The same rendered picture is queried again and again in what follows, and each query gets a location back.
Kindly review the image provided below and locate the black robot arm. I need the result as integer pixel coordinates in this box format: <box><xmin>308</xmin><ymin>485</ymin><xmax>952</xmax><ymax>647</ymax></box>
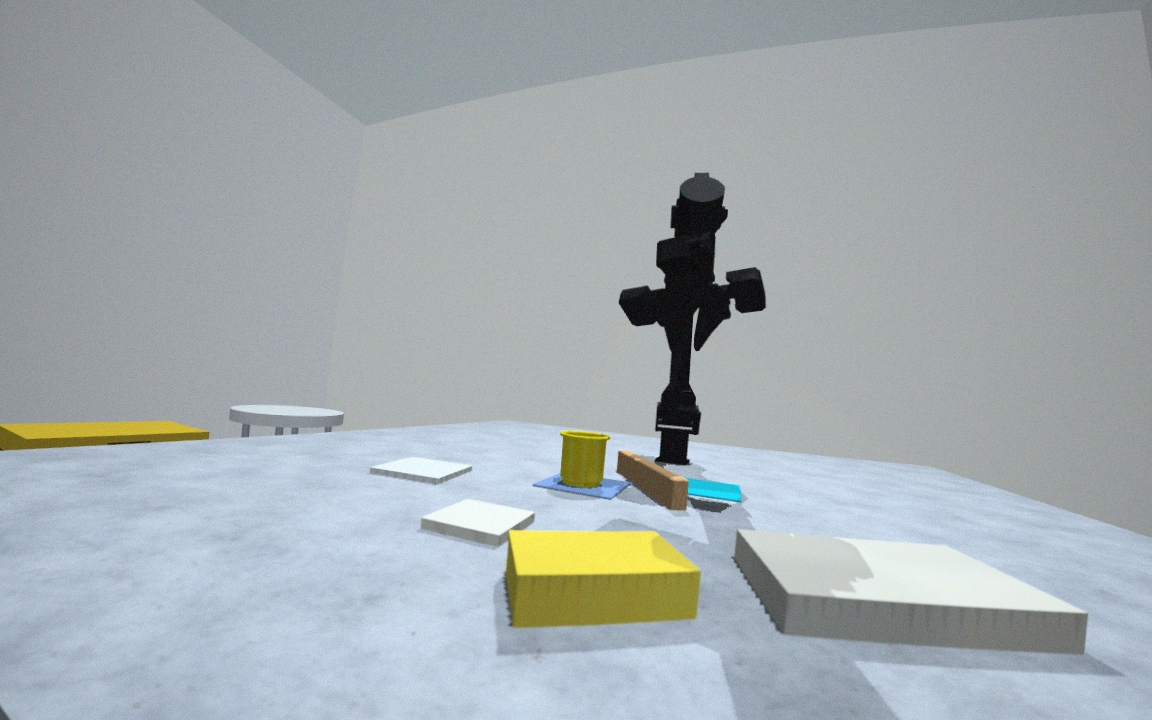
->
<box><xmin>655</xmin><ymin>173</ymin><xmax>728</xmax><ymax>467</ymax></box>

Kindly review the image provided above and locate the tan wooden bar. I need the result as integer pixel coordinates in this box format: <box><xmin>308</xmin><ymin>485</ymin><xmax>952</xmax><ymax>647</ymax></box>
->
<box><xmin>617</xmin><ymin>449</ymin><xmax>689</xmax><ymax>511</ymax></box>

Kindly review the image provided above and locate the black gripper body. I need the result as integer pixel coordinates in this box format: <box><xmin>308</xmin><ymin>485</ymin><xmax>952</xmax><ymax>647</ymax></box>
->
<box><xmin>619</xmin><ymin>259</ymin><xmax>766</xmax><ymax>326</ymax></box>

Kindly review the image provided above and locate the yellow rectangular block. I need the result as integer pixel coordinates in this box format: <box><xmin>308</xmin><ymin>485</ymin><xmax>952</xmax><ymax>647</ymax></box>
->
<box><xmin>506</xmin><ymin>531</ymin><xmax>702</xmax><ymax>628</ymax></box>

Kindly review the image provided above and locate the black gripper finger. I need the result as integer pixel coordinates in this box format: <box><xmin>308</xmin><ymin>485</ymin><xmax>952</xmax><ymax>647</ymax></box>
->
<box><xmin>694</xmin><ymin>287</ymin><xmax>732</xmax><ymax>351</ymax></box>
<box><xmin>647</xmin><ymin>295</ymin><xmax>680</xmax><ymax>353</ymax></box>

